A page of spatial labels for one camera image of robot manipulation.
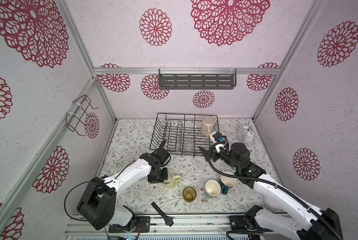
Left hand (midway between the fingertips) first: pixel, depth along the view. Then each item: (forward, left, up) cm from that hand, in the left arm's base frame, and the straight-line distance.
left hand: (163, 182), depth 82 cm
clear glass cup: (+23, -15, +3) cm, 28 cm away
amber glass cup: (-5, -14, -5) cm, 16 cm away
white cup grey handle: (-3, -27, -1) cm, 27 cm away
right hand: (+13, -24, +22) cm, 35 cm away
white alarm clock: (+29, -53, +5) cm, 61 cm away
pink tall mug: (+36, -29, +7) cm, 46 cm away
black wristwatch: (-17, -3, -4) cm, 18 cm away
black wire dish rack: (+39, -14, -5) cm, 42 cm away
